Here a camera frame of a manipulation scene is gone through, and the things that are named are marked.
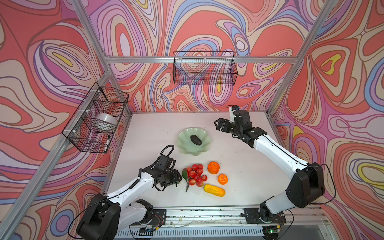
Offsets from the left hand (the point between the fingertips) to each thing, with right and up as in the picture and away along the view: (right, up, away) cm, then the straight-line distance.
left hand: (180, 178), depth 84 cm
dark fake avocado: (+9, +21, +14) cm, 27 cm away
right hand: (+24, +30, 0) cm, 38 cm away
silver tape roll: (-36, +33, -10) cm, 50 cm away
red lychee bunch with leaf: (+8, +3, -3) cm, 8 cm away
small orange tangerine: (+24, 0, -2) cm, 24 cm away
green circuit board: (-16, -21, -12) cm, 29 cm away
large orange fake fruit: (+19, +6, 0) cm, 20 cm away
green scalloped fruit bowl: (+3, +17, +15) cm, 23 cm away
